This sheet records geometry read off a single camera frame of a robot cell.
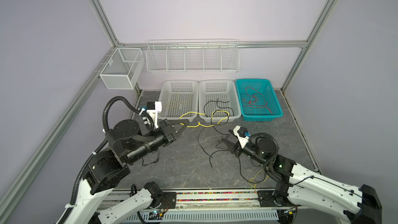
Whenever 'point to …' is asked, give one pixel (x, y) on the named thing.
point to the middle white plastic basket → (225, 90)
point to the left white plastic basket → (179, 99)
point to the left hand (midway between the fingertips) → (190, 126)
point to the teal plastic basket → (258, 100)
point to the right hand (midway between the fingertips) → (227, 135)
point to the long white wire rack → (193, 55)
